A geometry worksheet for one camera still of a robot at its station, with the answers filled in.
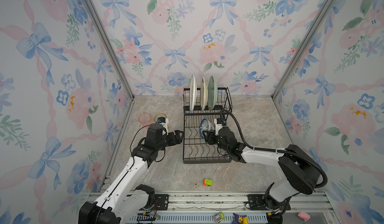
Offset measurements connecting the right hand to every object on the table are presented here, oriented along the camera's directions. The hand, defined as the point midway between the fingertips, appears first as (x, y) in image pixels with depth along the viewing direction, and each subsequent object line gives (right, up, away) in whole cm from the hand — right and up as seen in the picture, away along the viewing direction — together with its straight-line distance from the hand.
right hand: (206, 130), depth 87 cm
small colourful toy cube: (0, -26, -9) cm, 27 cm away
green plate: (+2, +21, -14) cm, 25 cm away
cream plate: (-2, +20, -15) cm, 25 cm away
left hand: (-15, 0, -8) cm, 17 cm away
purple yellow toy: (+14, -38, -20) cm, 45 cm away
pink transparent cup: (-41, +6, +17) cm, 45 cm away
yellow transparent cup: (-24, +9, -15) cm, 30 cm away
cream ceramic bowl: (-19, +1, -18) cm, 27 cm away
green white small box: (+4, -37, -20) cm, 42 cm away
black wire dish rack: (-4, +15, -12) cm, 19 cm away
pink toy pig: (+44, -37, -18) cm, 61 cm away
